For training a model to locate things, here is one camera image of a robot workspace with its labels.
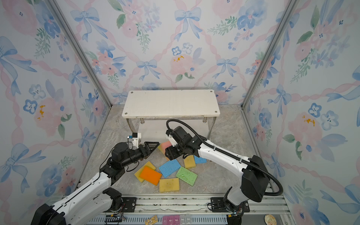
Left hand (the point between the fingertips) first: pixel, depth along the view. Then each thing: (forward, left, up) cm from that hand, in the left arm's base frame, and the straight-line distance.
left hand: (158, 145), depth 75 cm
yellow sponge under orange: (-9, +13, -18) cm, 24 cm away
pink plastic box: (-31, -8, -18) cm, 37 cm away
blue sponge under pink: (0, -24, -19) cm, 31 cm away
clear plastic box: (-31, -15, -18) cm, 38 cm away
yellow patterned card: (-32, +2, -18) cm, 36 cm away
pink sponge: (+1, -4, -1) cm, 4 cm away
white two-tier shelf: (+10, +3, +15) cm, 18 cm away
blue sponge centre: (-5, -5, -18) cm, 20 cm away
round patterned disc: (-31, -57, -19) cm, 68 cm away
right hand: (-1, -6, -5) cm, 8 cm away
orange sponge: (-9, +6, -19) cm, 22 cm away
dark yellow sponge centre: (-1, -18, -18) cm, 25 cm away
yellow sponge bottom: (-15, -6, -18) cm, 24 cm away
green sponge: (-10, -16, -17) cm, 25 cm away
